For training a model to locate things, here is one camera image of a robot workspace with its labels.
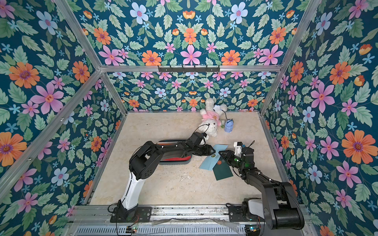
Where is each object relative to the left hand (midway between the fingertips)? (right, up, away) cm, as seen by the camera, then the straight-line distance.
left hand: (215, 152), depth 93 cm
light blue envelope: (-3, -5, -4) cm, 7 cm away
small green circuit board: (-44, -35, -22) cm, 60 cm away
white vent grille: (-14, -36, -20) cm, 44 cm away
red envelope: (-23, -4, -3) cm, 24 cm away
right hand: (+2, +1, -7) cm, 8 cm away
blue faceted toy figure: (+11, +17, +10) cm, 23 cm away
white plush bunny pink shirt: (-1, +25, +14) cm, 29 cm away
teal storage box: (-22, +5, -25) cm, 33 cm away
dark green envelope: (+4, -11, -4) cm, 12 cm away
